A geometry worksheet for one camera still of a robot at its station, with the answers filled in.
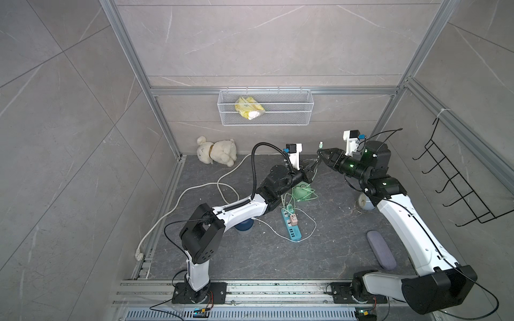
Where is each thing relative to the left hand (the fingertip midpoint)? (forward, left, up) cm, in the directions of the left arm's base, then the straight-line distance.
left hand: (324, 158), depth 68 cm
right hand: (+3, +1, 0) cm, 3 cm away
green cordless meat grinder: (+3, +4, -25) cm, 26 cm away
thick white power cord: (+17, +51, -37) cm, 65 cm away
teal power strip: (-13, +8, -33) cm, 37 cm away
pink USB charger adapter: (-9, +8, -30) cm, 32 cm away
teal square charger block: (-4, +10, -29) cm, 31 cm away
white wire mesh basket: (+42, +10, -6) cm, 44 cm away
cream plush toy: (+31, +43, -26) cm, 59 cm away
